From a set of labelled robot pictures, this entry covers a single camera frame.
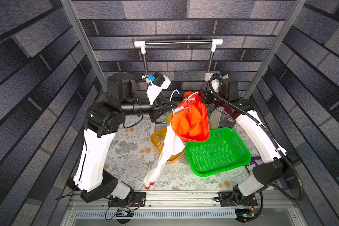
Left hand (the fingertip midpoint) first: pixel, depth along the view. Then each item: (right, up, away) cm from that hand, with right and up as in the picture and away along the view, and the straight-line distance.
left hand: (175, 103), depth 47 cm
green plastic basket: (+35, -28, +45) cm, 63 cm away
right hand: (+14, +8, +27) cm, 31 cm away
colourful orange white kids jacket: (+9, -8, +28) cm, 31 cm away
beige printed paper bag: (+28, -6, +44) cm, 52 cm away
